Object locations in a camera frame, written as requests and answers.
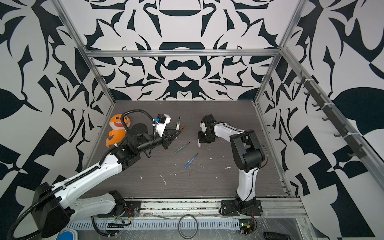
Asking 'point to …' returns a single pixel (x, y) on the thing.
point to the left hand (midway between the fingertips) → (180, 127)
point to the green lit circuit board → (246, 226)
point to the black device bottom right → (274, 236)
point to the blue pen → (190, 161)
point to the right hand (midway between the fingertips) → (200, 139)
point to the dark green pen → (181, 148)
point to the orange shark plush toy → (118, 132)
